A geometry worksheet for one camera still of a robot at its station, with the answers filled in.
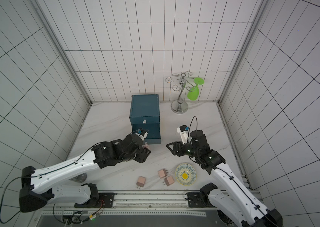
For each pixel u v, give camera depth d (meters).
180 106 1.14
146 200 0.75
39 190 0.39
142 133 0.62
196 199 0.73
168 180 0.77
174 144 0.65
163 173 0.81
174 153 0.66
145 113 0.85
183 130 0.67
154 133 0.86
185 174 0.81
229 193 0.46
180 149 0.64
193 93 1.02
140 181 0.78
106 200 0.73
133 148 0.51
